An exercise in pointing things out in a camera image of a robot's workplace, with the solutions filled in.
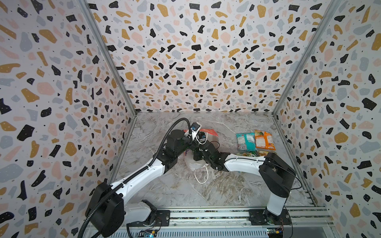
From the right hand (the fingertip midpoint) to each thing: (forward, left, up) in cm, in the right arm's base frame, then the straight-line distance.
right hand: (193, 149), depth 88 cm
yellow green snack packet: (+4, -42, -10) cm, 43 cm away
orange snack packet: (+14, -48, -9) cm, 50 cm away
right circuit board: (-38, -41, -13) cm, 57 cm away
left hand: (+2, -4, +16) cm, 16 cm away
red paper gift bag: (-8, +1, 0) cm, 8 cm away
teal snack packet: (+12, -35, -8) cm, 38 cm away
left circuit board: (-40, +20, -10) cm, 46 cm away
